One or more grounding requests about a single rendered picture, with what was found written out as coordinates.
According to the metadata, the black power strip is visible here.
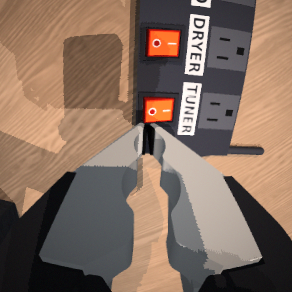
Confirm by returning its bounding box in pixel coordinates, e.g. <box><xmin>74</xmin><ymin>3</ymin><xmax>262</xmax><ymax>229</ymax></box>
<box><xmin>136</xmin><ymin>0</ymin><xmax>264</xmax><ymax>156</ymax></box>

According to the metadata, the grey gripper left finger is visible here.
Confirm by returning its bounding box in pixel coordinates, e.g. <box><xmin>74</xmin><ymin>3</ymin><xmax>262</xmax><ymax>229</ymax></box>
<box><xmin>0</xmin><ymin>123</ymin><xmax>147</xmax><ymax>292</ymax></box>

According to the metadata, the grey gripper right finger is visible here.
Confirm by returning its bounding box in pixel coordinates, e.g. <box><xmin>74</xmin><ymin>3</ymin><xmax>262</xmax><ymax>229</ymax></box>
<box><xmin>147</xmin><ymin>123</ymin><xmax>292</xmax><ymax>292</ymax></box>

